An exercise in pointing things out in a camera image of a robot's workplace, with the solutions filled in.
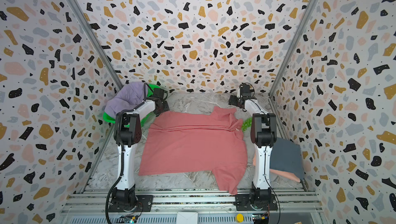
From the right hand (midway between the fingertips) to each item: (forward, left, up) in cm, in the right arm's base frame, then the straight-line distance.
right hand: (232, 96), depth 107 cm
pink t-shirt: (-30, +17, -9) cm, 36 cm away
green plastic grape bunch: (-18, -9, -7) cm, 22 cm away
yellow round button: (-69, +2, -3) cm, 69 cm away
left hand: (-4, +47, -5) cm, 48 cm away
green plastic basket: (-4, +53, +10) cm, 54 cm away
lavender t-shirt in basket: (+2, +76, -5) cm, 76 cm away
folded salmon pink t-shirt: (-49, -23, -6) cm, 54 cm away
